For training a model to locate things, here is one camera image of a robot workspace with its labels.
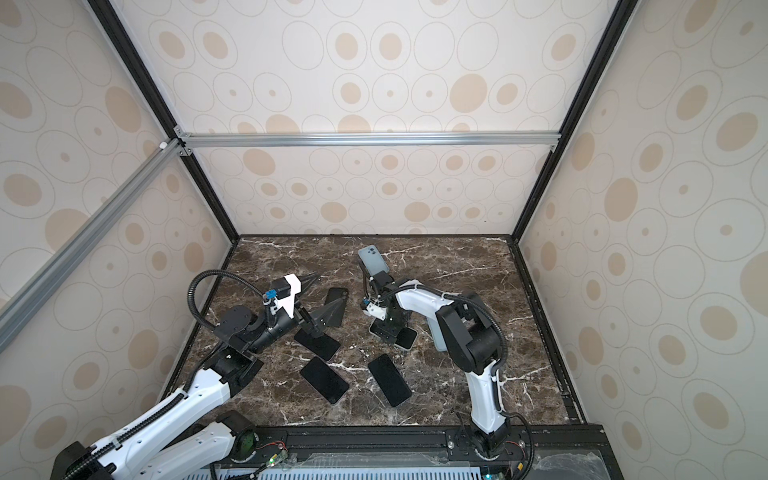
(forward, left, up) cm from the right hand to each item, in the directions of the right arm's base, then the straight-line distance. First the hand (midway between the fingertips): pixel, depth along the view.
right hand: (395, 327), depth 96 cm
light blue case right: (-2, -13, +1) cm, 13 cm away
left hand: (-8, +13, +34) cm, 37 cm away
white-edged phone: (-7, -2, +8) cm, 11 cm away
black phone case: (+13, +21, +1) cm, 25 cm away
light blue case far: (+28, +8, +1) cm, 29 cm away
